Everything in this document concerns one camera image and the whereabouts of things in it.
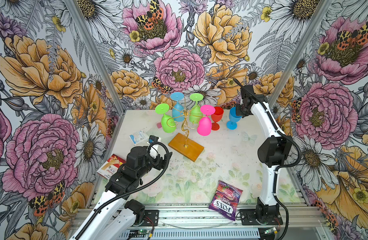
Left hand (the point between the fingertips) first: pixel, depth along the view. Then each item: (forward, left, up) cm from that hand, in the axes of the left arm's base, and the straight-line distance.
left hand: (162, 154), depth 74 cm
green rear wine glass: (+24, -17, +4) cm, 30 cm away
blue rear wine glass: (+27, -7, +4) cm, 28 cm away
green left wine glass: (+19, -1, +1) cm, 19 cm away
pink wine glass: (+14, -21, +5) cm, 26 cm away
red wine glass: (+33, -33, -9) cm, 47 cm away
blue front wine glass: (+32, -44, -16) cm, 57 cm away
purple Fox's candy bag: (-16, -32, -18) cm, 40 cm away
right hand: (+28, -46, -2) cm, 54 cm away
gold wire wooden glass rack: (+21, -7, -20) cm, 30 cm away
